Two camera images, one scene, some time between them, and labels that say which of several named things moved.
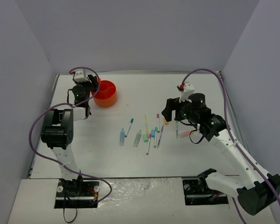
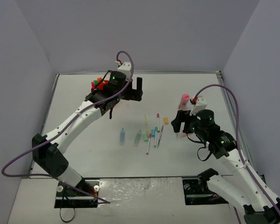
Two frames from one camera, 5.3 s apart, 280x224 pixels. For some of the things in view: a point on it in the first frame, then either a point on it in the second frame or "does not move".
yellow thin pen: [146, 126] does not move
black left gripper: [93, 80] -> [132, 94]
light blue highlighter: [122, 139] does not move
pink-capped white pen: [149, 144] does not move
